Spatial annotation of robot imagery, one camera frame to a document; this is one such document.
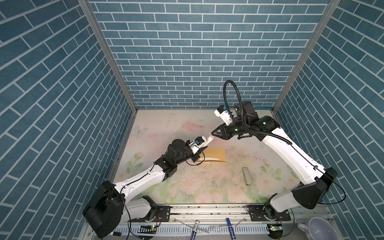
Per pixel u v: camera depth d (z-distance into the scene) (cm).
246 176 83
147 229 72
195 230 68
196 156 68
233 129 61
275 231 74
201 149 68
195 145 65
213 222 73
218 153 94
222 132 61
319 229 70
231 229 69
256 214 74
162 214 73
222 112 63
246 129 52
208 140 71
